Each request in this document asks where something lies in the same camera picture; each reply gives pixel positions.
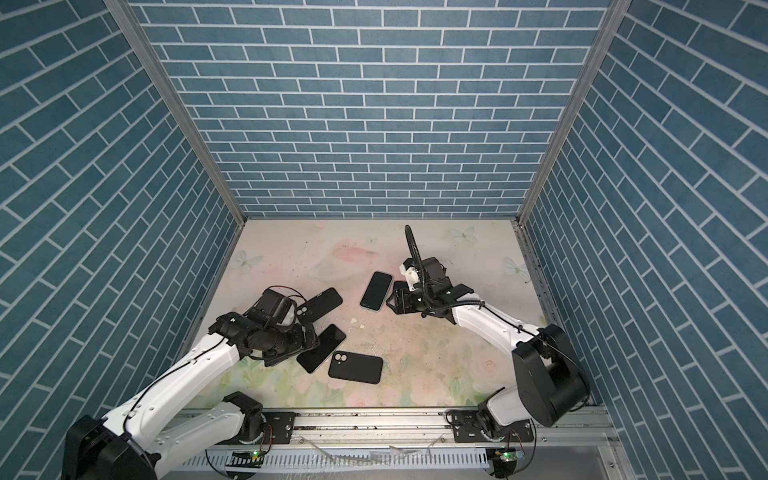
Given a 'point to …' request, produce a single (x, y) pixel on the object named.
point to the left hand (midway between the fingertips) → (309, 347)
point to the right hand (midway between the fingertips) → (391, 298)
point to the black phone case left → (312, 309)
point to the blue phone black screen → (376, 291)
